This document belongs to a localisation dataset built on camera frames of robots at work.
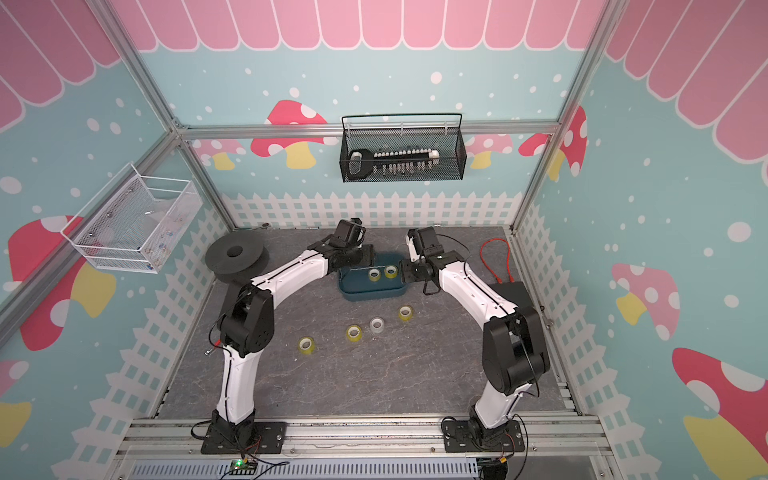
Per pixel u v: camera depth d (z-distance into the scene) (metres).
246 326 0.55
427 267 0.65
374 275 1.05
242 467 0.73
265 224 1.24
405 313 0.97
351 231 0.78
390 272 1.06
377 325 0.94
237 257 1.05
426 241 0.70
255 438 0.73
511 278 1.05
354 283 1.00
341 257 0.74
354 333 0.92
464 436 0.74
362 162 0.89
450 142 0.95
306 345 0.89
